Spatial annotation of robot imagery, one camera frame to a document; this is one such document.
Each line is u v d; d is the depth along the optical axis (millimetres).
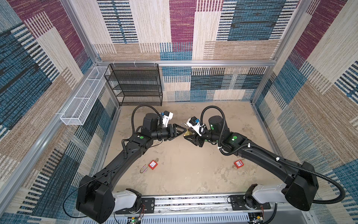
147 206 737
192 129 640
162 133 661
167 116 704
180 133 686
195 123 616
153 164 862
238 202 736
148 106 717
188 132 727
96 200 389
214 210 727
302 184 393
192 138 651
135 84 1087
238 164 851
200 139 650
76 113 700
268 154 472
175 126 674
